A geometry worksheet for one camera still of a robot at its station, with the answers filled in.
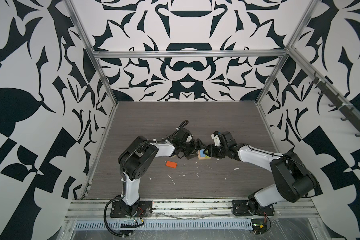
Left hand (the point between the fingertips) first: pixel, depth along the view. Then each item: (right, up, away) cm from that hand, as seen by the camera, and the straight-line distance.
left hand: (206, 148), depth 88 cm
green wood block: (0, -3, -5) cm, 6 cm away
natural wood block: (-2, -6, +1) cm, 6 cm away
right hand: (+1, -2, +1) cm, 2 cm away
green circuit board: (+22, -33, -17) cm, 43 cm away
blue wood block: (-2, -4, +2) cm, 5 cm away
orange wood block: (-21, -9, 0) cm, 23 cm away
